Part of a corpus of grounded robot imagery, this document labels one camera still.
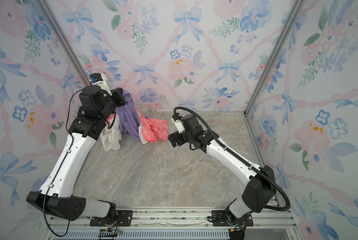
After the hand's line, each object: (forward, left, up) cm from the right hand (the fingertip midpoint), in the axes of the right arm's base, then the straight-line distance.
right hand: (175, 132), depth 79 cm
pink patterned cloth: (+13, +16, -14) cm, 25 cm away
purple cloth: (+6, +25, +5) cm, 26 cm away
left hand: (+7, +23, +24) cm, 34 cm away
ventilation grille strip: (-43, +13, -23) cm, 51 cm away
